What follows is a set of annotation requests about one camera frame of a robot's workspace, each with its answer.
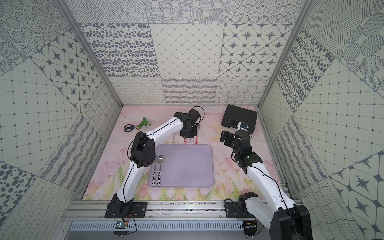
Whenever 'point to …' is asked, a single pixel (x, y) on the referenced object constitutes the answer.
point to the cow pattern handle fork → (153, 180)
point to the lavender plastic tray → (184, 165)
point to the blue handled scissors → (129, 127)
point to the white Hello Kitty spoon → (173, 140)
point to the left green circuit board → (121, 225)
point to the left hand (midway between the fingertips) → (193, 134)
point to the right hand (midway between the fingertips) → (228, 135)
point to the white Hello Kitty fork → (190, 141)
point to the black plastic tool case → (233, 114)
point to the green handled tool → (144, 122)
